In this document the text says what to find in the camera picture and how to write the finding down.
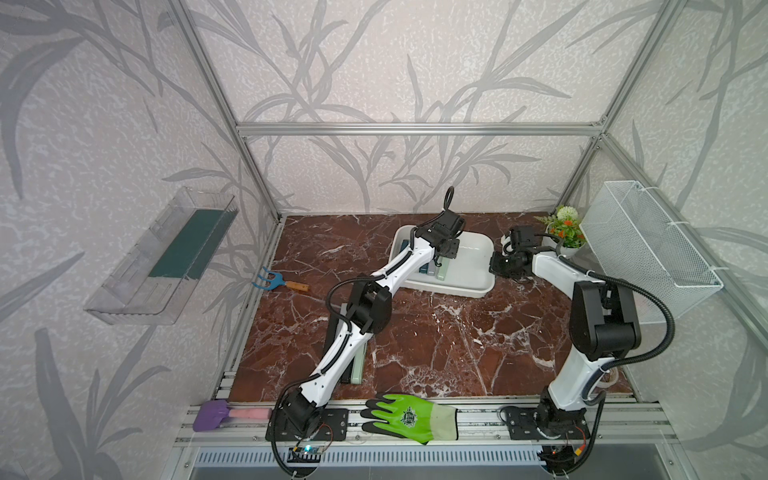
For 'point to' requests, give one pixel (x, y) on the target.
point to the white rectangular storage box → (468, 271)
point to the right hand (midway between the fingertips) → (489, 265)
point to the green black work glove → (413, 419)
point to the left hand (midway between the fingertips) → (449, 245)
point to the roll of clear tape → (613, 378)
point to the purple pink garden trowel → (214, 413)
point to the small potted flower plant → (564, 223)
